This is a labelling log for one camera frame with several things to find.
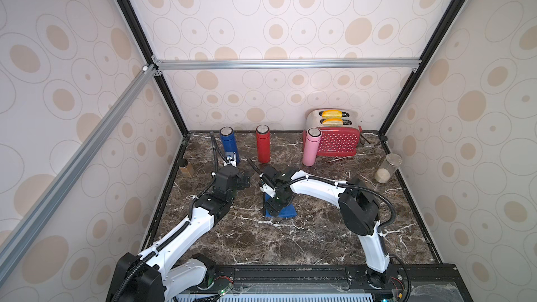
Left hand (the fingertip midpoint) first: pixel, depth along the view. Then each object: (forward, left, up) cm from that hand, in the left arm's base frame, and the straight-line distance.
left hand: (240, 167), depth 82 cm
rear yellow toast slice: (+31, -41, +1) cm, 51 cm away
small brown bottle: (+7, +27, -12) cm, 30 cm away
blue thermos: (+16, +7, -3) cm, 18 cm away
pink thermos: (+15, -30, -4) cm, 34 cm away
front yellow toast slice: (+25, -40, +1) cm, 48 cm away
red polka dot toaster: (+21, -42, -7) cm, 48 cm away
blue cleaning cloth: (-11, -20, -17) cm, 28 cm away
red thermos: (+18, -8, -6) cm, 20 cm away
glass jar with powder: (+7, -64, -9) cm, 64 cm away
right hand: (-11, -14, -17) cm, 25 cm away
